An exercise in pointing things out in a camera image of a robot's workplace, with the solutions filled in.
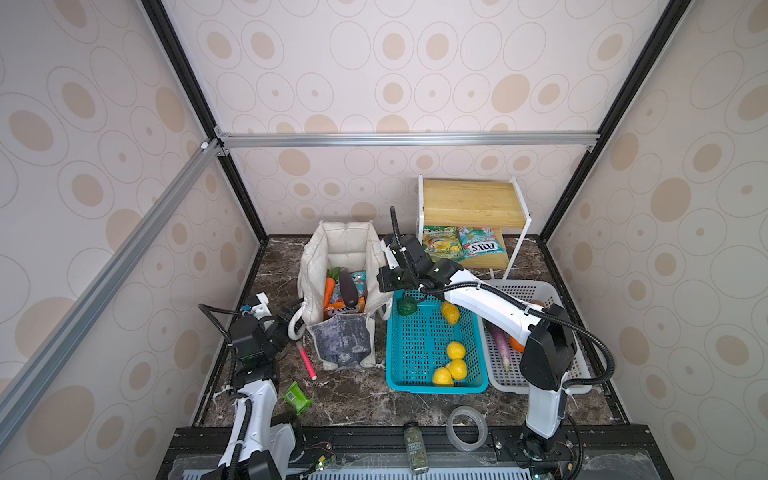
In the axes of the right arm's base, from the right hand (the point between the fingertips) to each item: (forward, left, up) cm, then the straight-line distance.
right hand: (377, 276), depth 83 cm
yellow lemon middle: (-15, -22, -15) cm, 31 cm away
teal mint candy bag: (+6, +6, -9) cm, 13 cm away
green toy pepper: (-1, -9, -14) cm, 16 cm away
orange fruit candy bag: (-2, +14, -10) cm, 17 cm away
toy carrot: (+8, +15, -9) cm, 19 cm away
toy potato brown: (0, -50, -15) cm, 52 cm away
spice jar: (-39, -9, -16) cm, 43 cm away
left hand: (-8, +17, 0) cm, 18 cm away
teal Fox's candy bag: (+15, -32, -2) cm, 35 cm away
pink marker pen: (-17, +21, -19) cm, 33 cm away
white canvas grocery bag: (-17, +9, -4) cm, 20 cm away
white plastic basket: (-26, -30, -10) cm, 41 cm away
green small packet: (-27, +22, -18) cm, 39 cm away
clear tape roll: (-33, -26, -17) cm, 46 cm away
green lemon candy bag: (+14, -20, -1) cm, 24 cm away
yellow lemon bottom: (-22, -17, -16) cm, 32 cm away
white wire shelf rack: (+15, -32, +12) cm, 37 cm away
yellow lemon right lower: (-21, -22, -15) cm, 33 cm away
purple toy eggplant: (+1, +9, -6) cm, 11 cm away
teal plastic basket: (-11, -12, -20) cm, 26 cm away
